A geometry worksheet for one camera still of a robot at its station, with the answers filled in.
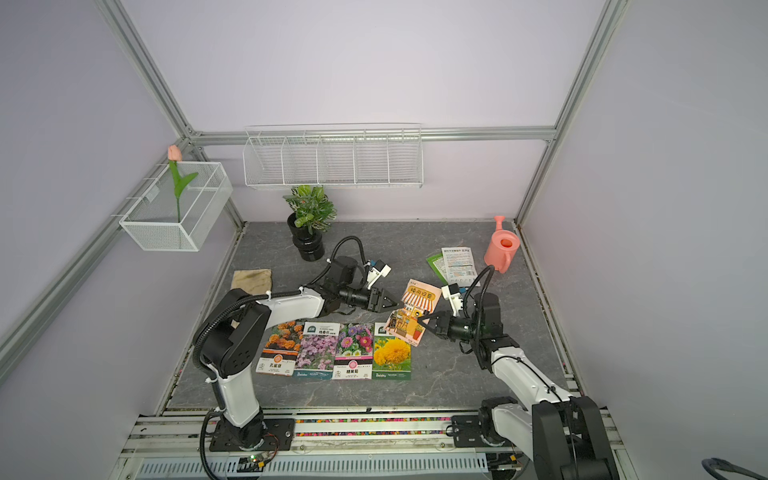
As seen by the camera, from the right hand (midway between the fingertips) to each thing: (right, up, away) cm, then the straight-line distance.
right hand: (418, 320), depth 80 cm
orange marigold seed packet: (-39, -10, +4) cm, 41 cm away
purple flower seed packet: (-29, -11, +6) cm, 32 cm away
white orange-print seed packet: (0, +6, +2) cm, 6 cm away
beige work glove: (-56, +8, +22) cm, 61 cm away
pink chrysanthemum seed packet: (-18, -11, +7) cm, 22 cm away
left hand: (-5, +3, +3) cm, 6 cm away
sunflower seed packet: (-7, -12, +6) cm, 15 cm away
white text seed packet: (+17, +13, +25) cm, 33 cm away
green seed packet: (+9, +14, +28) cm, 33 cm away
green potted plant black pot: (-31, +30, +9) cm, 44 cm away
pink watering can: (+30, +20, +18) cm, 40 cm away
